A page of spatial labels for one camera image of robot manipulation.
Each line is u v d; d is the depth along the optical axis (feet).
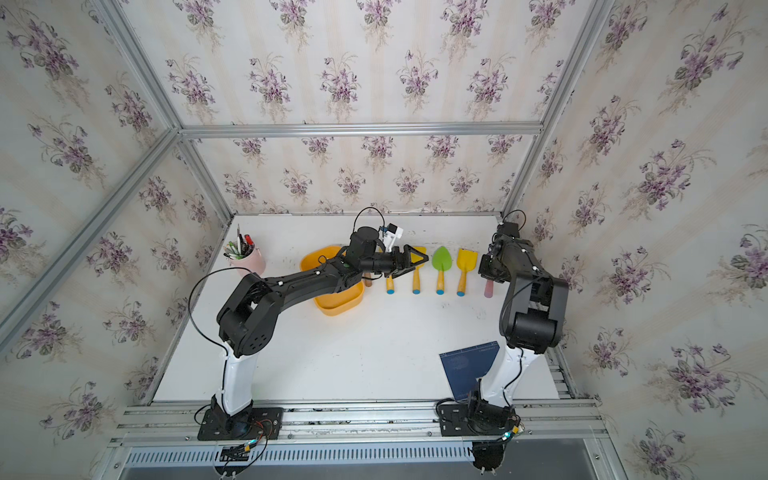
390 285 3.20
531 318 1.68
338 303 2.93
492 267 2.72
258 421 2.40
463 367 2.70
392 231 2.69
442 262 3.43
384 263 2.50
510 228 2.59
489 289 2.99
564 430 2.45
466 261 3.43
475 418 2.21
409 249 2.54
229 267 1.76
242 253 3.19
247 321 1.69
